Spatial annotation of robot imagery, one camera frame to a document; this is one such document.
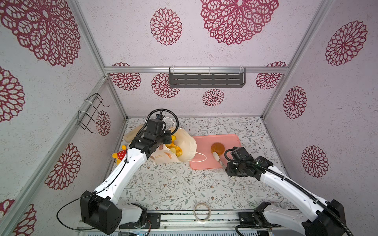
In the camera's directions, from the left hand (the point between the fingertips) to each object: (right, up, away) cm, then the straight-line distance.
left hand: (167, 136), depth 80 cm
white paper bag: (-2, -10, 0) cm, 10 cm away
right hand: (+33, -17, 0) cm, 37 cm away
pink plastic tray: (+23, -6, +27) cm, 36 cm away
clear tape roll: (+22, -40, -4) cm, 46 cm away
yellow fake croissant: (+3, -7, +8) cm, 11 cm away
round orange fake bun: (+31, -8, +18) cm, 37 cm away
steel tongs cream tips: (+29, -13, +10) cm, 33 cm away
